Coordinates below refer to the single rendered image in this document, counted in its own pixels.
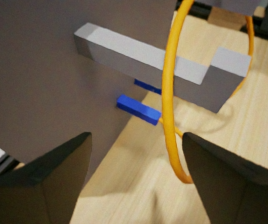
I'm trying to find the orange cable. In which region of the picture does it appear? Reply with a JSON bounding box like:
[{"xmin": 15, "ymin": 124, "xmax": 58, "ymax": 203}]
[{"xmin": 154, "ymin": 0, "xmax": 254, "ymax": 185}]

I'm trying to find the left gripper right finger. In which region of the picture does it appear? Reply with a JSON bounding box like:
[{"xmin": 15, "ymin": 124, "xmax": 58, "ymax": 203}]
[{"xmin": 182, "ymin": 132, "xmax": 268, "ymax": 224}]

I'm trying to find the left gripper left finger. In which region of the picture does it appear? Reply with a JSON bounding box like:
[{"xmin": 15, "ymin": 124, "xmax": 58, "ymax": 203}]
[{"xmin": 0, "ymin": 132, "xmax": 92, "ymax": 224}]

